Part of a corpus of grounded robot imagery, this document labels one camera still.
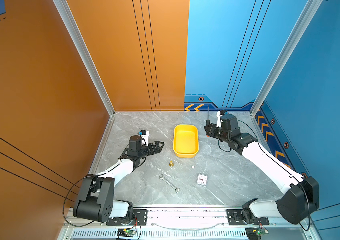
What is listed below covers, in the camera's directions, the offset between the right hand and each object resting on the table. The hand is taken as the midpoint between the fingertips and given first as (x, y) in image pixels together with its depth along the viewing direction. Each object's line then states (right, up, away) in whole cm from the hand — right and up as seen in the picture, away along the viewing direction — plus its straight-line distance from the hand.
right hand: (204, 127), depth 81 cm
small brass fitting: (-19, -22, +9) cm, 30 cm away
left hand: (-26, -10, +8) cm, 29 cm away
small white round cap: (-5, -24, +9) cm, 26 cm away
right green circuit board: (+24, -49, -11) cm, 56 cm away
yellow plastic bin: (-9, -10, +24) cm, 27 cm away
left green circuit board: (-39, -50, -10) cm, 64 cm away
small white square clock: (-1, -30, +3) cm, 30 cm away
